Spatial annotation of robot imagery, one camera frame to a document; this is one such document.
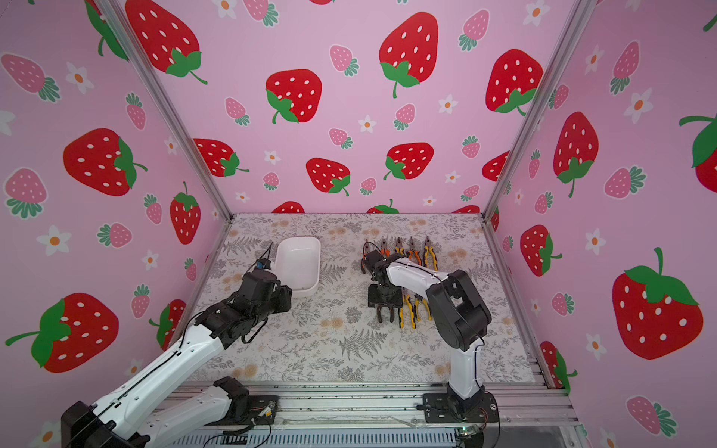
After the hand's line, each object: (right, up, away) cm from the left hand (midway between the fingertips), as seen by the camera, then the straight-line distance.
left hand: (289, 290), depth 80 cm
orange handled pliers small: (+22, +8, +27) cm, 36 cm away
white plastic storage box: (-5, +6, +29) cm, 30 cm away
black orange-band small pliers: (+27, -9, +12) cm, 31 cm away
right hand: (+30, -7, +13) cm, 34 cm away
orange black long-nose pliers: (+41, +11, +27) cm, 50 cm away
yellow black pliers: (+34, -9, +11) cm, 37 cm away
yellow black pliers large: (+36, +12, +28) cm, 47 cm away
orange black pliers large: (+29, +11, +28) cm, 42 cm away
